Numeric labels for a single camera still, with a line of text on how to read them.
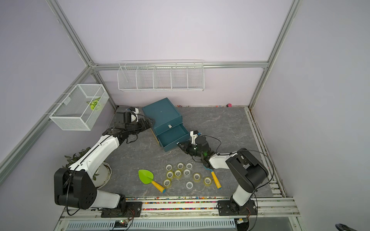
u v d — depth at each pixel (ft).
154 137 3.09
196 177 2.72
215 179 2.70
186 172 2.79
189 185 2.66
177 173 2.79
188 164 2.92
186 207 2.48
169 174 2.78
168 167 2.86
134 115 2.25
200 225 2.53
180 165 2.87
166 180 2.71
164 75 3.25
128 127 2.19
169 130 2.92
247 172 1.52
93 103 2.66
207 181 2.70
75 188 1.36
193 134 2.76
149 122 2.51
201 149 2.34
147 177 2.76
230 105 4.06
